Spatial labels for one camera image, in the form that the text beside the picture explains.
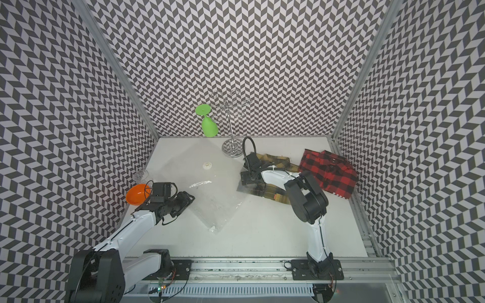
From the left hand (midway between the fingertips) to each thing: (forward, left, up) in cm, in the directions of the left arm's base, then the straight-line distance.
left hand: (192, 201), depth 87 cm
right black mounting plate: (-27, -47, -4) cm, 55 cm away
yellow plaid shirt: (+8, -32, -2) cm, 33 cm away
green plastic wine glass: (+32, -7, +17) cm, 37 cm away
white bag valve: (+23, -3, -3) cm, 23 cm away
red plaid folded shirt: (+15, -72, 0) cm, 73 cm away
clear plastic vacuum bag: (+16, -3, -3) cm, 16 cm away
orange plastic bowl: (+4, +27, 0) cm, 27 cm away
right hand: (+14, -28, -4) cm, 31 cm away
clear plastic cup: (+15, +31, -2) cm, 34 cm away
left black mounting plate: (-26, -1, -3) cm, 27 cm away
